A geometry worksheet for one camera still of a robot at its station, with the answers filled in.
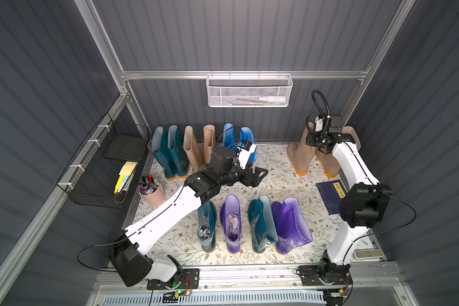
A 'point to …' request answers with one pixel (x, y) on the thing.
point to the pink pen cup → (151, 190)
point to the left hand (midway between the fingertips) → (263, 171)
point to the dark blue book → (331, 193)
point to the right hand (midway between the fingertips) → (314, 136)
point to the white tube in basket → (272, 99)
